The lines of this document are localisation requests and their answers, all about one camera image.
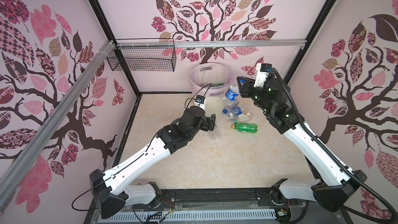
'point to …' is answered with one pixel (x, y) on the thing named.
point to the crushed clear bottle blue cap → (230, 106)
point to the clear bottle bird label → (244, 117)
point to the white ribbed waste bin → (213, 105)
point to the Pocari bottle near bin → (236, 111)
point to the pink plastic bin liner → (210, 79)
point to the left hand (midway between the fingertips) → (205, 115)
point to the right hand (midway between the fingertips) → (242, 75)
